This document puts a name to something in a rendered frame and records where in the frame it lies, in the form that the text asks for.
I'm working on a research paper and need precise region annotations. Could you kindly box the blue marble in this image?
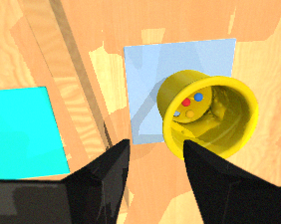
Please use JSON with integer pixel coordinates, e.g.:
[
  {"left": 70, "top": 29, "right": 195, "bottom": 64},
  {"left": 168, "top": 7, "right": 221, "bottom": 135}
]
[{"left": 194, "top": 93, "right": 203, "bottom": 102}]

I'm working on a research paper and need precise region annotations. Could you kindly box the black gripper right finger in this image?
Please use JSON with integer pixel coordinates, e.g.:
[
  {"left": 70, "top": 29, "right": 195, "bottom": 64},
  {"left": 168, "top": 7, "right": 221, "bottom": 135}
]
[{"left": 182, "top": 139, "right": 281, "bottom": 224}]

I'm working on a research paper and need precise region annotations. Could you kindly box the yellow cup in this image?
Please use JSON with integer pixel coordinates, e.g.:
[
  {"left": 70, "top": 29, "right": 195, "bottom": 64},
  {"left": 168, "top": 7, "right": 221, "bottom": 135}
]
[{"left": 156, "top": 70, "right": 258, "bottom": 160}]

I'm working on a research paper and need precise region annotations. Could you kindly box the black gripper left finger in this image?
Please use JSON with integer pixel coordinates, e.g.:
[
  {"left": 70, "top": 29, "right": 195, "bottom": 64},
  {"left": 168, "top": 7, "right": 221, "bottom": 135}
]
[{"left": 0, "top": 138, "right": 131, "bottom": 224}]

